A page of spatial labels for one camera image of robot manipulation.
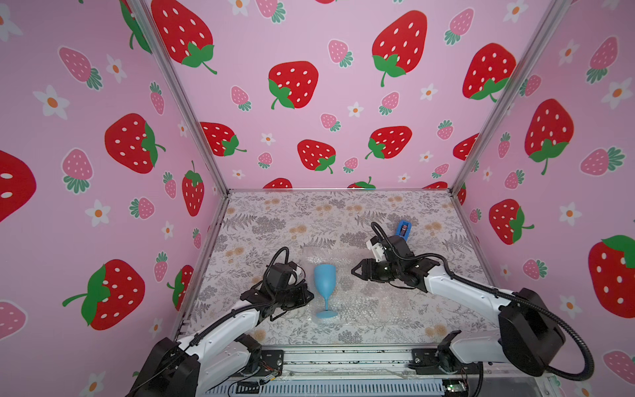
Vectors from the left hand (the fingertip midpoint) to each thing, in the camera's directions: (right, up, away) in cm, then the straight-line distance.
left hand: (316, 295), depth 82 cm
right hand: (+12, +7, -1) cm, 14 cm away
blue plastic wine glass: (+3, +6, +3) cm, 7 cm away
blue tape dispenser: (+36, +21, +19) cm, 46 cm away
